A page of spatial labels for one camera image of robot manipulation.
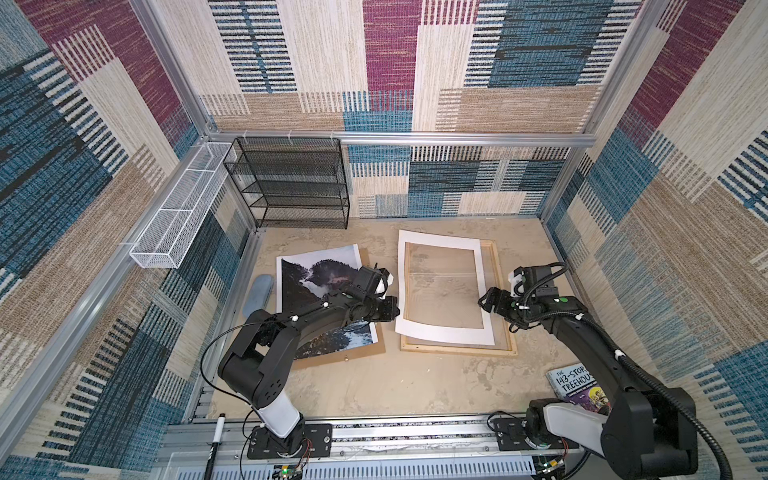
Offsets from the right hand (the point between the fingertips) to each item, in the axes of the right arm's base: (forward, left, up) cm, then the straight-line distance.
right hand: (491, 310), depth 85 cm
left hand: (+3, +25, -3) cm, 25 cm away
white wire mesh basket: (+27, +93, +11) cm, 98 cm away
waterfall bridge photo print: (+19, +57, -9) cm, 61 cm away
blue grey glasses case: (+12, +71, -7) cm, 72 cm away
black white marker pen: (-30, +71, -8) cm, 78 cm away
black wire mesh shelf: (+50, +63, +7) cm, 81 cm away
